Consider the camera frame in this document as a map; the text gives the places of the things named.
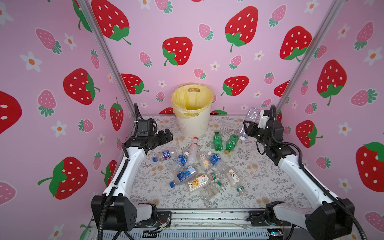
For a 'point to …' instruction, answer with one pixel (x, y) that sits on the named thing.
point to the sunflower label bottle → (200, 182)
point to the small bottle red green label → (215, 175)
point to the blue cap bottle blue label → (183, 175)
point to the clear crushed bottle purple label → (252, 115)
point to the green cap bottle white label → (234, 179)
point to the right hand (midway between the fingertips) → (246, 121)
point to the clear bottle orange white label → (205, 161)
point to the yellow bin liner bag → (188, 99)
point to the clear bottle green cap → (210, 189)
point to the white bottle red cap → (193, 151)
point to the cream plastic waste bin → (195, 127)
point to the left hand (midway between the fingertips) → (166, 136)
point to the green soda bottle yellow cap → (217, 141)
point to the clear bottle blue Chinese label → (215, 160)
